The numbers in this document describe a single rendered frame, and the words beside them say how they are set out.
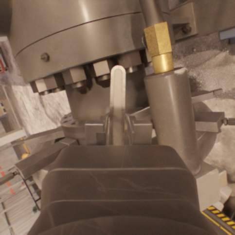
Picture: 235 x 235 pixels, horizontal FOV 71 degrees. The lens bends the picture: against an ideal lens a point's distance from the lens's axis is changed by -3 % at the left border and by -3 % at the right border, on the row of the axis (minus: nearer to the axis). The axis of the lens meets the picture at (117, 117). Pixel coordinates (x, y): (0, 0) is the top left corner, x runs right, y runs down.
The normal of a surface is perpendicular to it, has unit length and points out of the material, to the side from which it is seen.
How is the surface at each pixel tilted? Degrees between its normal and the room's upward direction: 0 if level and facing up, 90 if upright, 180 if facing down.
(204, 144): 87
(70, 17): 46
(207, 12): 0
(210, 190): 67
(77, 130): 17
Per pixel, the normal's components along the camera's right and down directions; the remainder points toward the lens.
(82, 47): -0.01, 0.29
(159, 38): 0.19, 0.23
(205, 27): -0.73, 0.37
